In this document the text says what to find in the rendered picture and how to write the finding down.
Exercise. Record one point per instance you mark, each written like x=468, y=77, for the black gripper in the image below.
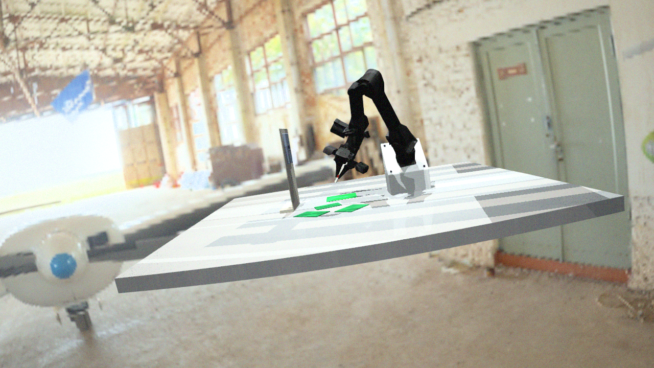
x=360, y=167

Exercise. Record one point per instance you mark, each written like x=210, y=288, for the green translucent square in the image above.
x=340, y=197

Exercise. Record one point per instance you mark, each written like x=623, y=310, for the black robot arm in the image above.
x=371, y=84

